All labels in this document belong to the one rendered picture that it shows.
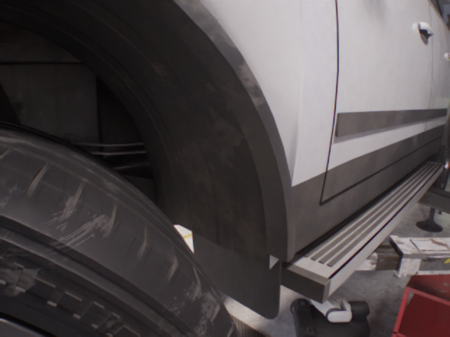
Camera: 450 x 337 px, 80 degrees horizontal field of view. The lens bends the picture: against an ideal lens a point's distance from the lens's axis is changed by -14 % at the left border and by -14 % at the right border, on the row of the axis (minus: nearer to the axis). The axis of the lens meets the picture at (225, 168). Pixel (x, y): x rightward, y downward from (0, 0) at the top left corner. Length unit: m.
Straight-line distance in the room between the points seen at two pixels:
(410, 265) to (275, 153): 0.85
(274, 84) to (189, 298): 0.32
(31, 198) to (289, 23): 0.40
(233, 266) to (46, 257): 0.51
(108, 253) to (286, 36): 0.37
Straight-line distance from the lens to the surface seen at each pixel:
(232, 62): 0.37
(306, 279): 0.71
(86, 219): 0.25
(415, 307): 2.79
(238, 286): 0.73
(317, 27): 0.55
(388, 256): 1.15
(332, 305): 2.78
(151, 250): 0.26
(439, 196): 1.94
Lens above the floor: 2.05
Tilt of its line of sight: 14 degrees down
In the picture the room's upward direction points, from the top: straight up
